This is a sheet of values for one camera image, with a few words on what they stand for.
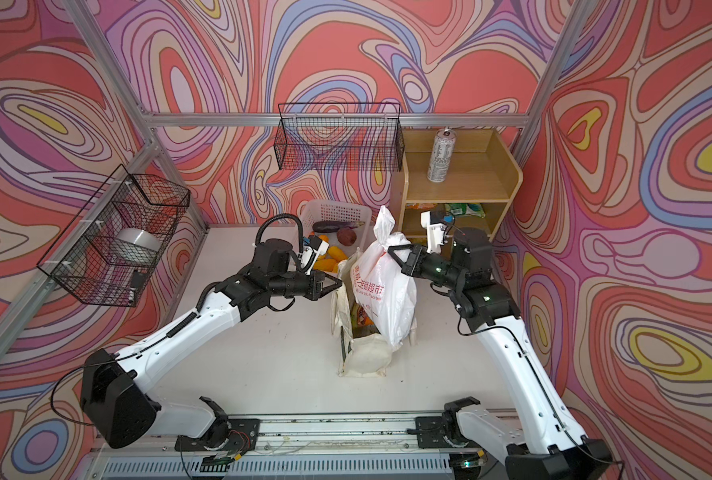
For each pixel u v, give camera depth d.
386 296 0.62
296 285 0.64
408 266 0.58
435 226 0.59
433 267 0.57
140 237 0.73
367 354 0.71
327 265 0.69
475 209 0.99
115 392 0.39
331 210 1.19
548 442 0.37
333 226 1.14
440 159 0.81
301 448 0.73
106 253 0.73
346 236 1.08
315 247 0.67
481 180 0.87
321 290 0.68
